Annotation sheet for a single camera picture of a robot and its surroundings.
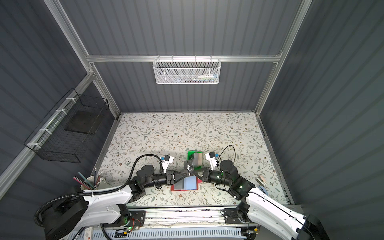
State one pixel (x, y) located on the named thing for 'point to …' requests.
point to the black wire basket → (64, 136)
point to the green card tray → (190, 156)
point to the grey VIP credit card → (179, 185)
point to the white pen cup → (95, 182)
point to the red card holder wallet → (189, 183)
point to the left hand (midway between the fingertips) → (186, 177)
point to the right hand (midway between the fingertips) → (194, 175)
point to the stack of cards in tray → (197, 159)
